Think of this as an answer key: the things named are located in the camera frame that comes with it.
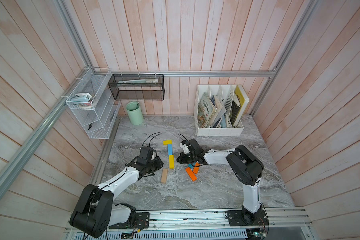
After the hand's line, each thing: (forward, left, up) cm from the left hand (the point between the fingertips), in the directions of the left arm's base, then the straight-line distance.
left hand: (163, 164), depth 88 cm
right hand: (+6, -8, -5) cm, 11 cm away
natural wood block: (-5, -1, -5) cm, 7 cm away
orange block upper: (-1, -20, -3) cm, 20 cm away
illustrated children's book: (+37, -29, +11) cm, 48 cm away
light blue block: (+14, -4, -5) cm, 15 cm away
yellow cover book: (+34, -51, +22) cm, 65 cm away
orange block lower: (-4, -17, -5) cm, 18 cm away
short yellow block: (+20, -1, -5) cm, 21 cm away
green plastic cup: (+37, +22, +9) cm, 44 cm away
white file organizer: (+34, -37, +14) cm, 52 cm away
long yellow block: (+5, -4, -5) cm, 9 cm away
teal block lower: (-1, -16, +2) cm, 16 cm away
